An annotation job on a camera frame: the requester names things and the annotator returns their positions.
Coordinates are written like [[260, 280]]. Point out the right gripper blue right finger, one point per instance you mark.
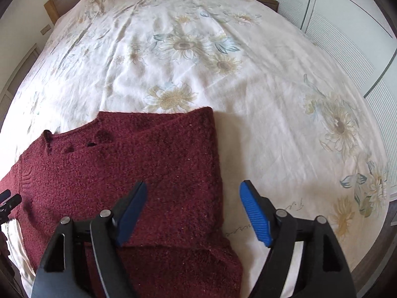
[[323, 270]]

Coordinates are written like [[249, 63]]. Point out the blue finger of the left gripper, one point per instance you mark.
[[8, 203]]

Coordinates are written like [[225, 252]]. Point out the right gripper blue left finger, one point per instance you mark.
[[63, 269]]

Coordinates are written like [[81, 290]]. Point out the dark red knitted sweater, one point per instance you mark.
[[177, 248]]

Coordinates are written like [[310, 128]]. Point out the white floral bed duvet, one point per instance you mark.
[[287, 116]]

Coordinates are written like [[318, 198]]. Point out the white louvered wardrobe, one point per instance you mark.
[[359, 37]]

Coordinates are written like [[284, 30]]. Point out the wall switch plate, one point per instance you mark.
[[45, 29]]

